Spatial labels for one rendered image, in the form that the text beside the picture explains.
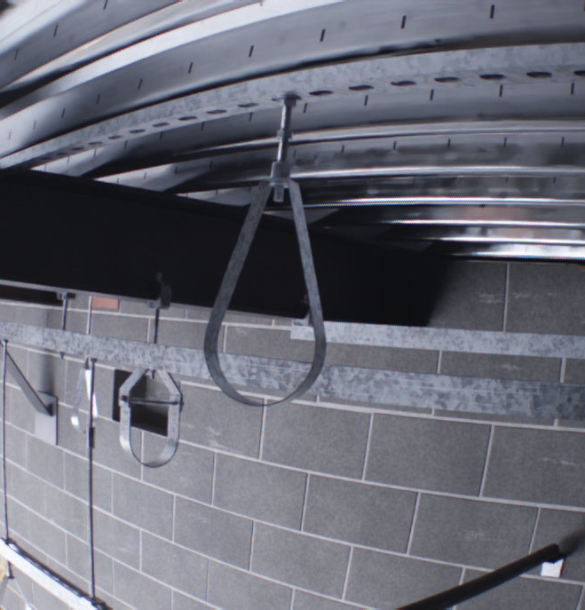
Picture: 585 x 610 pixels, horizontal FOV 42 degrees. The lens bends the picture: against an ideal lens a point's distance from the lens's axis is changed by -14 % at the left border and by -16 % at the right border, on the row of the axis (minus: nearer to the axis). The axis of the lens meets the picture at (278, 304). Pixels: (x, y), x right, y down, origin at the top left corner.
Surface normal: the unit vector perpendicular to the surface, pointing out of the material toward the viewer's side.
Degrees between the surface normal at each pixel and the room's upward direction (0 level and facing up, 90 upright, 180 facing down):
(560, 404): 90
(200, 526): 90
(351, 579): 90
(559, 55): 90
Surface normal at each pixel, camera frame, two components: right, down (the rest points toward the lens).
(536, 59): -0.70, -0.10
